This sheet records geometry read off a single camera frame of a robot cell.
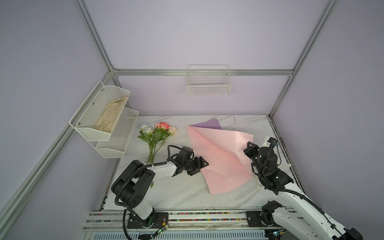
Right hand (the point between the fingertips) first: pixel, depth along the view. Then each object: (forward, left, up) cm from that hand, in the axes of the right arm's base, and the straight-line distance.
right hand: (246, 141), depth 77 cm
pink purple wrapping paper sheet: (-3, +7, -21) cm, 22 cm away
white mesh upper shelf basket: (+7, +79, +10) cm, 80 cm away
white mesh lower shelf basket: (+3, +75, -10) cm, 76 cm away
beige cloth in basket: (+7, +73, +9) cm, 74 cm away
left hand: (-7, +21, -17) cm, 28 cm away
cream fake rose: (+21, +44, -17) cm, 52 cm away
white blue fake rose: (+25, +67, -17) cm, 73 cm away
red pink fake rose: (+24, +52, -18) cm, 60 cm away
